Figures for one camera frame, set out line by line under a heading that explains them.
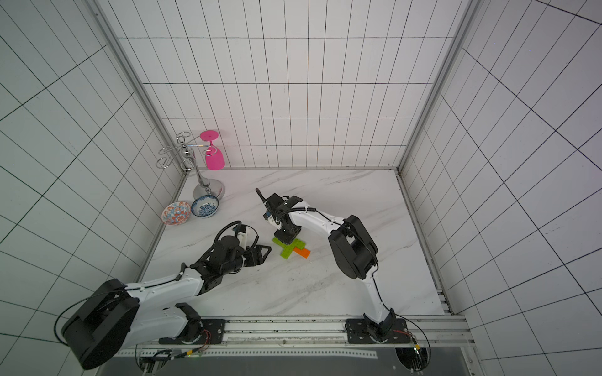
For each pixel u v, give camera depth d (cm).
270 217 84
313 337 73
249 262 75
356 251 52
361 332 72
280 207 68
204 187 107
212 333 72
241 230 77
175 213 100
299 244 92
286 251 90
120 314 41
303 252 90
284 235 81
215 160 103
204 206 103
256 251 76
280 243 81
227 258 67
